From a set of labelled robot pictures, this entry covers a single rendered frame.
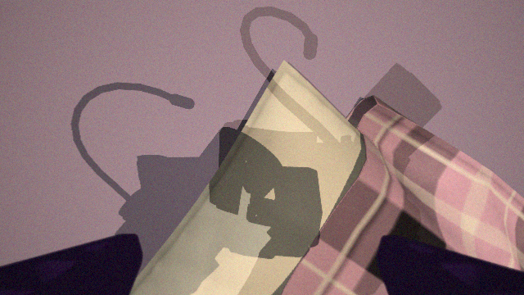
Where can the cream pillow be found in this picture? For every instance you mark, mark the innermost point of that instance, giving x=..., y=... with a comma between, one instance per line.
x=292, y=163

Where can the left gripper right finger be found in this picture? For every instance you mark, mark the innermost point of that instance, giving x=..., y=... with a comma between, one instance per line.
x=410, y=267

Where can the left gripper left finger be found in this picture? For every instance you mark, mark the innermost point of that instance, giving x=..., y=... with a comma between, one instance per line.
x=108, y=266

